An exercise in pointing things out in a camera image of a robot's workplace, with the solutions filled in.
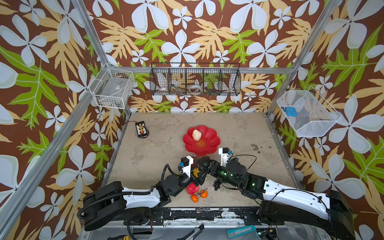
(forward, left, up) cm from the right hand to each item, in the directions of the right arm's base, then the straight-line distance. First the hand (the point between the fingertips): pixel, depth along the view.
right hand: (200, 164), depth 70 cm
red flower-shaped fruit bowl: (+25, -7, -21) cm, 33 cm away
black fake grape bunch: (0, -2, +1) cm, 2 cm away
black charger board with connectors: (+36, +40, -19) cm, 57 cm away
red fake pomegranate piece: (-6, +4, -16) cm, 17 cm away
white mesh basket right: (+25, -62, +7) cm, 67 cm away
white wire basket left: (+43, +50, +14) cm, 67 cm away
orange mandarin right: (-8, -3, -19) cm, 21 cm away
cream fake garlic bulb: (+28, 0, -14) cm, 32 cm away
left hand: (+1, -2, -1) cm, 3 cm away
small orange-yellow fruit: (-4, +2, +1) cm, 4 cm away
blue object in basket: (+30, -54, +5) cm, 62 cm away
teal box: (-25, -19, -21) cm, 37 cm away
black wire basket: (+56, +1, +11) cm, 57 cm away
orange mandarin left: (-10, +3, -19) cm, 22 cm away
